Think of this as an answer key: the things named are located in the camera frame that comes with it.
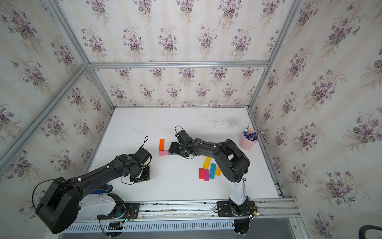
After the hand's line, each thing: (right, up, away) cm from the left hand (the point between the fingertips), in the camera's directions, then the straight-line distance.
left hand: (150, 179), depth 82 cm
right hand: (+13, +14, +10) cm, 22 cm away
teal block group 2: (+36, +4, +4) cm, 36 cm away
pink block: (+4, +12, +12) cm, 18 cm away
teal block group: (+13, +14, +2) cm, 19 cm away
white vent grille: (-19, -17, -13) cm, 29 cm away
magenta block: (+32, +2, +2) cm, 32 cm away
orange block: (+3, +19, +16) cm, 25 cm away
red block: (+29, +2, +3) cm, 29 cm away
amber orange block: (+39, +4, +2) cm, 39 cm away
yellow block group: (+33, +7, +8) cm, 35 cm away
